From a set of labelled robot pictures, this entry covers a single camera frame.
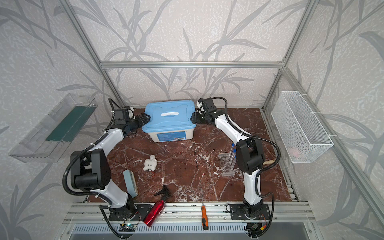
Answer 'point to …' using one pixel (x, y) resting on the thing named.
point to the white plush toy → (150, 164)
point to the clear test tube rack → (227, 162)
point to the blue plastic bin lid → (169, 115)
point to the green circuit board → (127, 227)
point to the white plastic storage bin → (172, 136)
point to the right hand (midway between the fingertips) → (195, 114)
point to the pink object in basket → (295, 151)
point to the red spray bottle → (155, 212)
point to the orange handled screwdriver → (204, 219)
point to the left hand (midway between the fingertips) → (147, 114)
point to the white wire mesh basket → (301, 136)
